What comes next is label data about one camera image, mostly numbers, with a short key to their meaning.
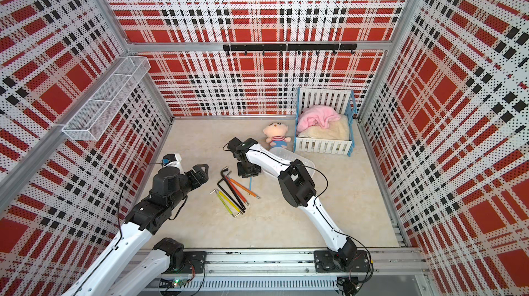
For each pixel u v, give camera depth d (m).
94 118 0.70
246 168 0.84
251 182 0.96
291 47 0.88
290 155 1.01
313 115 0.99
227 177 0.96
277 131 1.04
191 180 0.66
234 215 0.84
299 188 0.60
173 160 0.67
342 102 1.09
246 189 0.93
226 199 0.90
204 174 0.71
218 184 0.93
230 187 0.93
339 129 1.04
